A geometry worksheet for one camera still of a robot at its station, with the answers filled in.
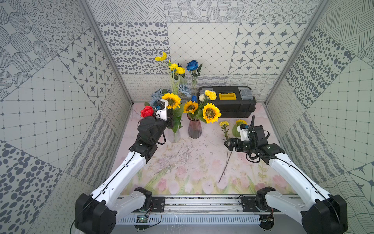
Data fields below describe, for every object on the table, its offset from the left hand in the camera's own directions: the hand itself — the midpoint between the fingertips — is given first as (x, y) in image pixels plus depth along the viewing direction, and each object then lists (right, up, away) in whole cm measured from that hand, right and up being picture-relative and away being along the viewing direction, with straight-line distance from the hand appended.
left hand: (176, 107), depth 69 cm
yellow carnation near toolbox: (+18, +7, +8) cm, 21 cm away
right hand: (+30, -21, +12) cm, 39 cm away
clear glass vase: (-5, -18, +24) cm, 31 cm away
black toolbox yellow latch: (+37, +6, +31) cm, 48 cm away
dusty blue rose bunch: (-11, +7, +7) cm, 15 cm away
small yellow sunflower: (+7, +1, +10) cm, 13 cm away
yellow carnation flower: (+31, -10, +35) cm, 48 cm away
